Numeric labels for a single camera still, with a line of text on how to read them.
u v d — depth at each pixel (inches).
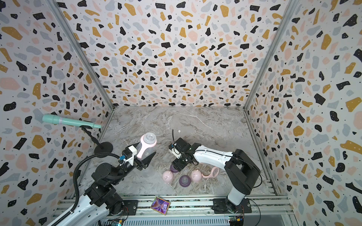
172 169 33.6
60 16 28.2
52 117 26.1
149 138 23.0
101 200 20.9
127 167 23.0
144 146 22.3
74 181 18.2
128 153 20.9
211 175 32.3
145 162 23.8
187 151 25.9
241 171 18.0
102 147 37.0
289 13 28.9
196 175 32.0
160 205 28.8
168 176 31.7
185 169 30.7
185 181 32.1
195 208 29.5
